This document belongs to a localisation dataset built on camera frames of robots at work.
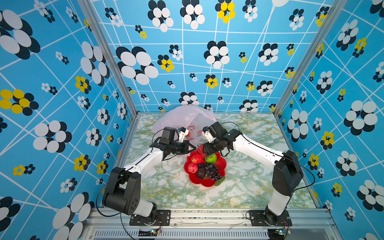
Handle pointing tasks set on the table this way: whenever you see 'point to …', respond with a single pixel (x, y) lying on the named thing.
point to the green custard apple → (211, 158)
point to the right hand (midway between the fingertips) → (207, 148)
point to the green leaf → (220, 181)
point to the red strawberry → (197, 158)
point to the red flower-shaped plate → (221, 164)
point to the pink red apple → (192, 167)
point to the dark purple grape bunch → (211, 171)
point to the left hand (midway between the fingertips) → (196, 148)
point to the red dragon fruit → (200, 150)
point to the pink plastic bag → (190, 120)
